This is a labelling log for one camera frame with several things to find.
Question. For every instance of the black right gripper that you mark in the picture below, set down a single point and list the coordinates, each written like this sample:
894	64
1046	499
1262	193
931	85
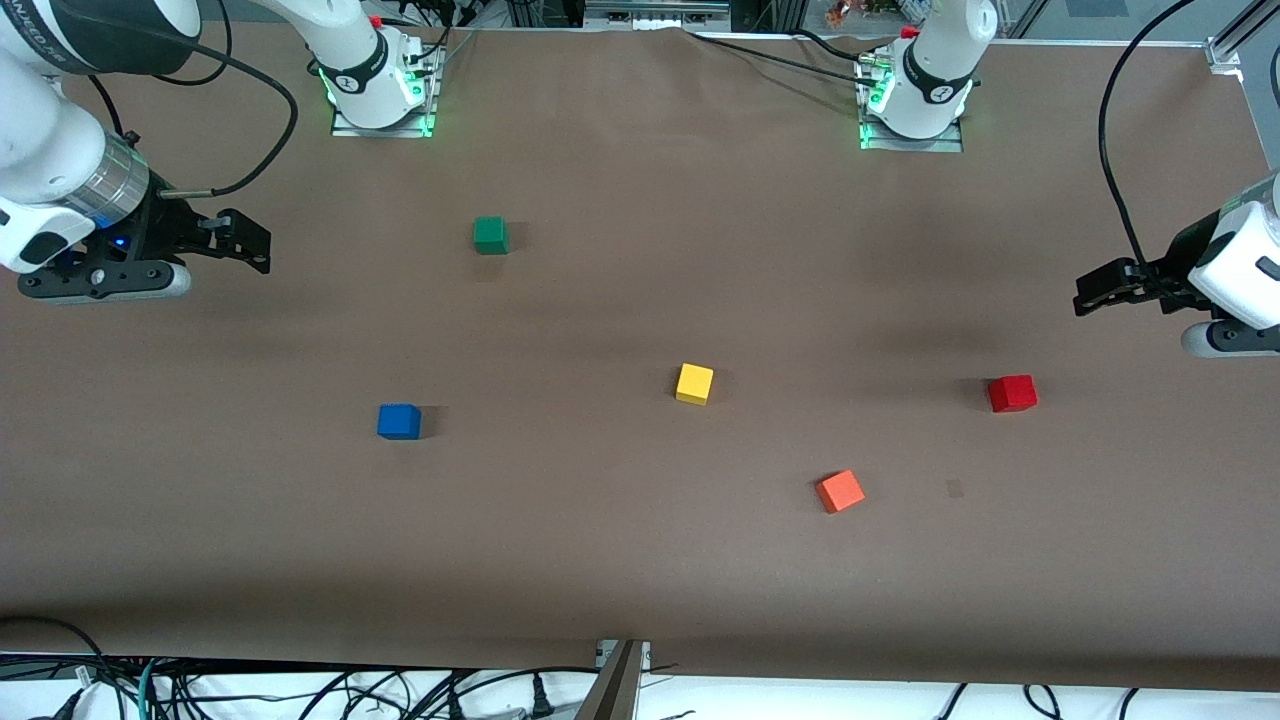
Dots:
163	231

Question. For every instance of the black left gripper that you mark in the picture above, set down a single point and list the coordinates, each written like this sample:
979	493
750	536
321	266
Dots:
1182	254

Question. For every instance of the red cube block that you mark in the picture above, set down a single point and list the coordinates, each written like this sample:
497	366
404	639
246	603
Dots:
1012	395

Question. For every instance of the blue cube block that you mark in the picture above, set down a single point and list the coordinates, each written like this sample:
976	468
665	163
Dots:
399	424

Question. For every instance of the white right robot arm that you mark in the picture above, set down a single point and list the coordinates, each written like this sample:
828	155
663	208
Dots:
40	150

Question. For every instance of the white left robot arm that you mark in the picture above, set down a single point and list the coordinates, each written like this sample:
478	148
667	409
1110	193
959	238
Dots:
940	60

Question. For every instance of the green cube block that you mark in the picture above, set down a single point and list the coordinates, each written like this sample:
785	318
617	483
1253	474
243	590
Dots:
490	236

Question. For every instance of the diagonal aluminium profile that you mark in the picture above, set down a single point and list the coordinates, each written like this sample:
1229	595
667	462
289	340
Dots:
1250	25

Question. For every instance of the orange cube block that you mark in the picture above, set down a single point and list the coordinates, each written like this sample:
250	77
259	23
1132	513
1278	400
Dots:
840	492

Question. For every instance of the yellow cube block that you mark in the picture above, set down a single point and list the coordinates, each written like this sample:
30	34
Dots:
694	385

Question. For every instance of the brown table cover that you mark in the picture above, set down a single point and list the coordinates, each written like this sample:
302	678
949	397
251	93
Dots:
640	560

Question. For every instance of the black power plug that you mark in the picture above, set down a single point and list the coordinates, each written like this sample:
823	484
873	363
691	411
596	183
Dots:
541	700

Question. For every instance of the grey brown support beam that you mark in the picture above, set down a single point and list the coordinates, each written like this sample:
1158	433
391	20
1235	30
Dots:
615	695

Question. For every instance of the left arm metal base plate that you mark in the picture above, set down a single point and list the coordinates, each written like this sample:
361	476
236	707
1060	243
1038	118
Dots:
950	145

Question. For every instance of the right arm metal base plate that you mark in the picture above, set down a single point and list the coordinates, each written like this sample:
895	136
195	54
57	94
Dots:
432	100

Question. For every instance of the aluminium corner bracket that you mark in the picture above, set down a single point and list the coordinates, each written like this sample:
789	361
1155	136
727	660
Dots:
1222	55

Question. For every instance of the aluminium frame rail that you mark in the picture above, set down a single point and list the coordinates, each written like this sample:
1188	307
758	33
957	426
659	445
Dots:
655	12

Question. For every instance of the silver metal clamp bracket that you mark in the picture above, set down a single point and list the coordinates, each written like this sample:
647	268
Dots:
605	652

